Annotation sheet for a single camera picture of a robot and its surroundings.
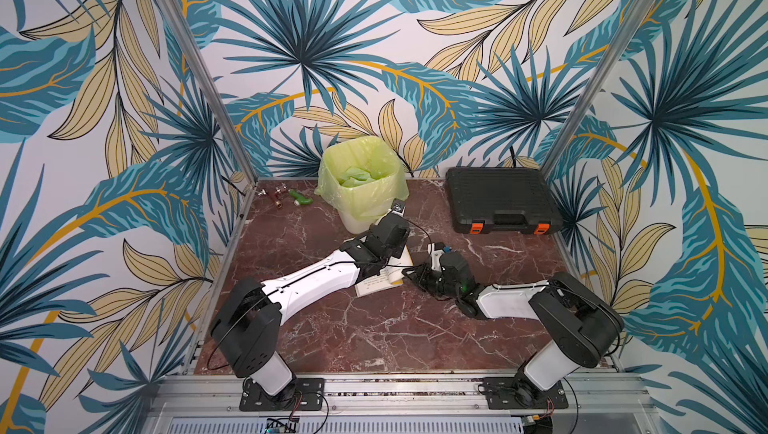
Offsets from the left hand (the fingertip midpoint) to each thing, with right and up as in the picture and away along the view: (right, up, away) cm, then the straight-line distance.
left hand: (391, 232), depth 84 cm
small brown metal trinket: (-41, +9, +25) cm, 49 cm away
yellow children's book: (0, -13, +4) cm, 14 cm away
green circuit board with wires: (-27, -45, -12) cm, 54 cm away
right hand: (+3, -12, +3) cm, 12 cm away
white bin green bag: (-9, +17, +18) cm, 27 cm away
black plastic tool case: (+39, +10, +22) cm, 46 cm away
